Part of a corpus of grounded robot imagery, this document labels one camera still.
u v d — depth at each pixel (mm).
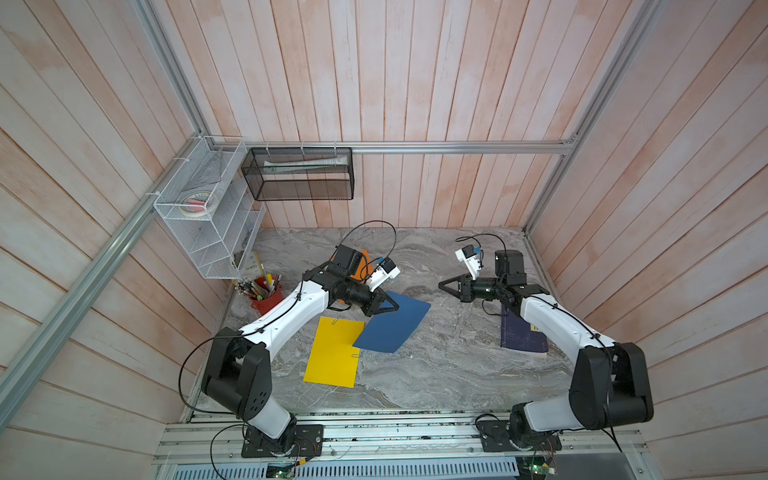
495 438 732
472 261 763
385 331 794
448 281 805
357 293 695
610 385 429
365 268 701
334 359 884
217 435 684
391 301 758
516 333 905
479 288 748
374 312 705
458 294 772
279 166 887
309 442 730
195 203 731
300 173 897
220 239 763
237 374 430
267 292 902
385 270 714
